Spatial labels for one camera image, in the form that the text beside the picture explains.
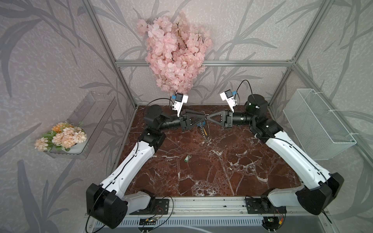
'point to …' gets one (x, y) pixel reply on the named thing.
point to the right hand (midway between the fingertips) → (208, 118)
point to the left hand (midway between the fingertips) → (202, 120)
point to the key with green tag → (187, 158)
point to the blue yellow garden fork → (202, 124)
